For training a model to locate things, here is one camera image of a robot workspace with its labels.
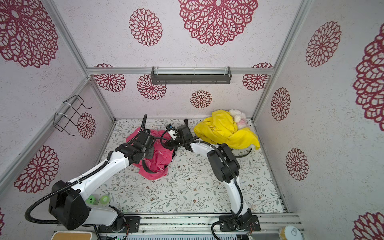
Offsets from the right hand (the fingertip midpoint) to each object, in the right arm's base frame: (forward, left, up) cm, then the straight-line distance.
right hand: (167, 137), depth 97 cm
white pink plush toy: (+15, -48, +3) cm, 50 cm away
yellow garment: (+7, -35, +1) cm, 36 cm away
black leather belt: (-13, +6, +25) cm, 28 cm away
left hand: (-14, +9, +6) cm, 17 cm away
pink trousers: (-20, +4, -4) cm, 20 cm away
